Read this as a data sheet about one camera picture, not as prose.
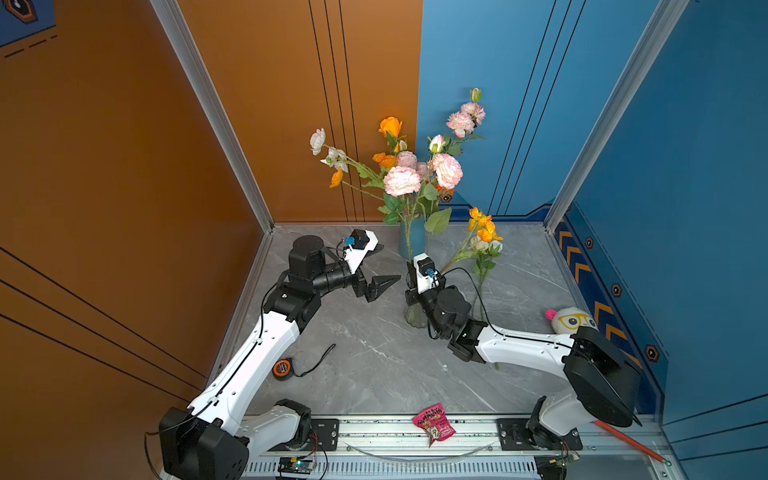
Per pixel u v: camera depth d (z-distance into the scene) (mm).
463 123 775
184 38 728
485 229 699
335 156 827
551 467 697
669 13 693
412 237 1085
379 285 595
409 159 868
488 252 1087
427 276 631
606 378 444
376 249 695
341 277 599
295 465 708
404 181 585
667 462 694
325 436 738
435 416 757
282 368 809
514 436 724
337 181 809
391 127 888
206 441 370
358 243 561
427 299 677
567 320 860
